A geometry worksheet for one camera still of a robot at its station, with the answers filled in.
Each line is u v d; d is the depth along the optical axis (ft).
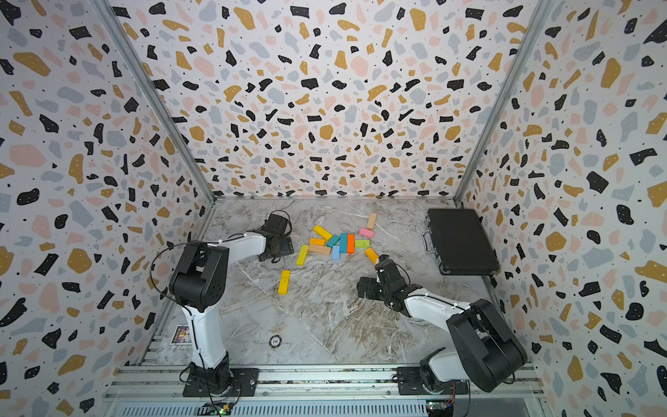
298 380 2.47
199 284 1.75
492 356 1.41
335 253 3.35
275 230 2.72
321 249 3.39
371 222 3.71
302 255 3.30
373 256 3.34
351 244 3.47
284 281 3.08
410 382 2.40
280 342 2.67
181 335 2.67
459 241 3.31
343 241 3.49
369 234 3.60
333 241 3.49
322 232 3.60
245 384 2.40
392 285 2.34
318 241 3.49
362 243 3.46
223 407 2.30
